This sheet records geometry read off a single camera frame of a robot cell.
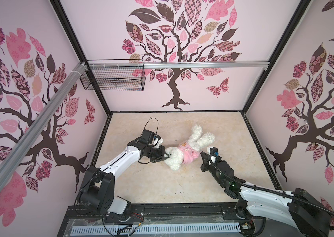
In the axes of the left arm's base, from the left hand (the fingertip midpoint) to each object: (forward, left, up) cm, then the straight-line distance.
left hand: (168, 159), depth 82 cm
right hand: (+3, -20, +4) cm, 20 cm away
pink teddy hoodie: (-1, -12, +9) cm, 15 cm away
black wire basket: (+71, +45, +5) cm, 84 cm away
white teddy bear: (+8, -17, +7) cm, 20 cm away
